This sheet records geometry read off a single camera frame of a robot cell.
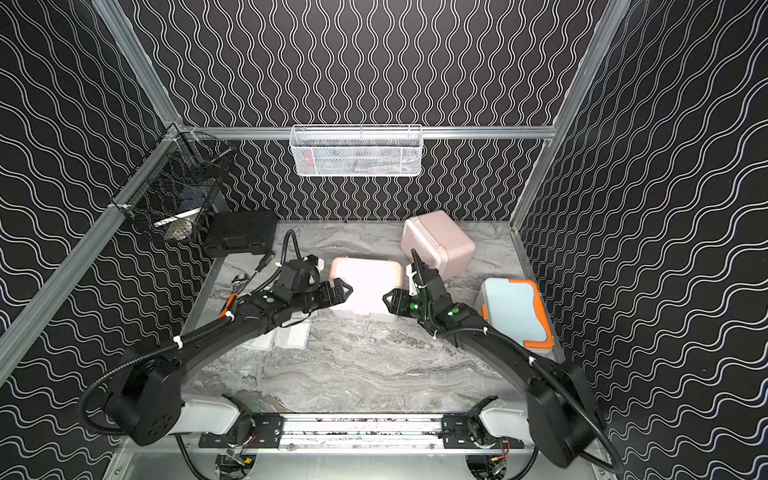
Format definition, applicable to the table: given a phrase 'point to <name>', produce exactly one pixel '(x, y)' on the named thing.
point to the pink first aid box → (440, 242)
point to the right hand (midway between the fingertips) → (390, 299)
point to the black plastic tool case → (251, 231)
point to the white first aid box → (369, 279)
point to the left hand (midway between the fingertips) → (344, 289)
